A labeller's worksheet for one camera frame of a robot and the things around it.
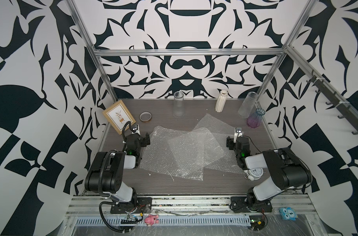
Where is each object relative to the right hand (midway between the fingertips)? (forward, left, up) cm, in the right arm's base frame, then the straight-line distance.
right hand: (236, 134), depth 95 cm
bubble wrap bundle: (-12, +50, -4) cm, 51 cm away
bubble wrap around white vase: (-9, +27, -2) cm, 28 cm away
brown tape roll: (+18, +61, -3) cm, 63 cm away
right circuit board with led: (-45, -1, -6) cm, 46 cm away
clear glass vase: (+18, -10, +8) cm, 22 cm away
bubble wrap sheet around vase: (+5, +8, -4) cm, 10 cm away
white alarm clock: (-24, -4, -1) cm, 25 cm away
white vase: (+23, +7, +7) cm, 25 cm away
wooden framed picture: (+11, +76, +8) cm, 77 cm away
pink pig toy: (-44, +49, -1) cm, 66 cm away
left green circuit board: (-44, +60, -6) cm, 75 cm away
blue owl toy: (-42, -16, -3) cm, 45 cm away
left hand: (+1, +63, +3) cm, 63 cm away
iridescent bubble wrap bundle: (-17, +7, -4) cm, 19 cm away
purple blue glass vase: (+9, -14, +2) cm, 17 cm away
